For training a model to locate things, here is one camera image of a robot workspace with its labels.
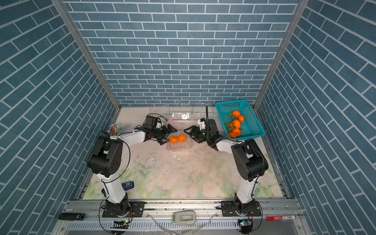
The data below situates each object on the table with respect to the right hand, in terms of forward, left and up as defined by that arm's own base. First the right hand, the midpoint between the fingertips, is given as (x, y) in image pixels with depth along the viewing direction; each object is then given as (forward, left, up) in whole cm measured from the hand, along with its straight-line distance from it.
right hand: (187, 133), depth 90 cm
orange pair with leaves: (+27, -34, -8) cm, 45 cm away
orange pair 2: (+1, +4, -7) cm, 8 cm away
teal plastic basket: (+17, -44, -11) cm, 49 cm away
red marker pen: (-39, -47, -12) cm, 62 cm away
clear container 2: (-6, +4, -5) cm, 9 cm away
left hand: (+2, +7, -4) cm, 8 cm away
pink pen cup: (-3, +45, +4) cm, 45 cm away
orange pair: (+12, -31, -7) cm, 34 cm away
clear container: (+31, +24, -13) cm, 41 cm away
